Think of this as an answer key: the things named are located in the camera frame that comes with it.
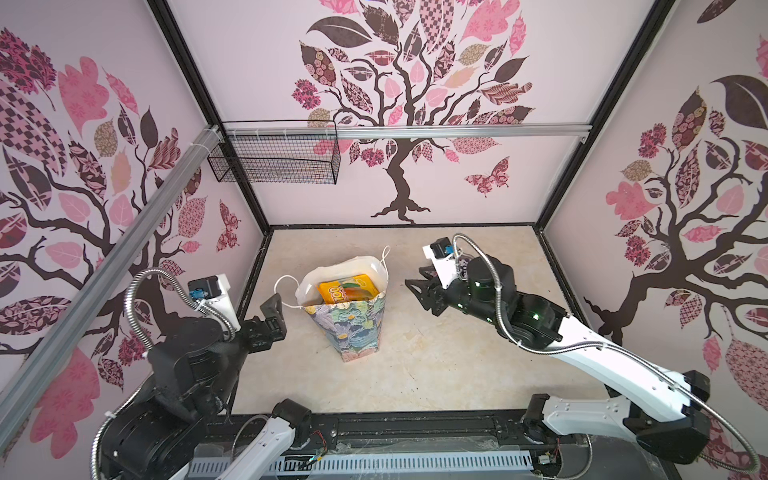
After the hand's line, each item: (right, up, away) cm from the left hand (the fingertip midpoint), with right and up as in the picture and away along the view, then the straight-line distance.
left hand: (259, 307), depth 54 cm
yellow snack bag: (+13, 0, +25) cm, 28 cm away
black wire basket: (-13, +43, +41) cm, 61 cm away
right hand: (+30, +6, +9) cm, 32 cm away
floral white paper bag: (+15, -9, +20) cm, 27 cm away
